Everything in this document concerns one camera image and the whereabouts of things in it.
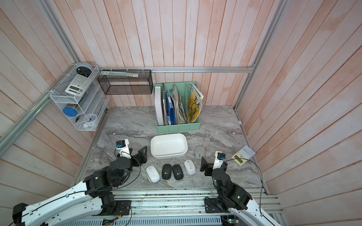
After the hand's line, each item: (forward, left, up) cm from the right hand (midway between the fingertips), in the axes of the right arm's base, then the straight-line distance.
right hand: (209, 157), depth 78 cm
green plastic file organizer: (+53, +15, +8) cm, 56 cm away
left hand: (-1, +37, +9) cm, 38 cm away
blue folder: (+30, +24, +8) cm, 39 cm away
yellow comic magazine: (+41, +6, +5) cm, 42 cm away
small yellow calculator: (+7, -24, -12) cm, 28 cm away
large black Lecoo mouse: (-5, +18, -11) cm, 21 cm away
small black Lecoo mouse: (-5, +25, -10) cm, 27 cm away
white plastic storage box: (+14, +26, -12) cm, 31 cm away
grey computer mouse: (+9, +3, -11) cm, 14 cm away
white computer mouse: (-7, +33, -9) cm, 35 cm away
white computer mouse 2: (-2, +10, -11) cm, 15 cm away
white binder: (+30, +31, +11) cm, 45 cm away
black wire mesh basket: (+53, +58, +14) cm, 80 cm away
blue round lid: (+16, +78, +20) cm, 82 cm away
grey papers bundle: (+33, +16, -2) cm, 37 cm away
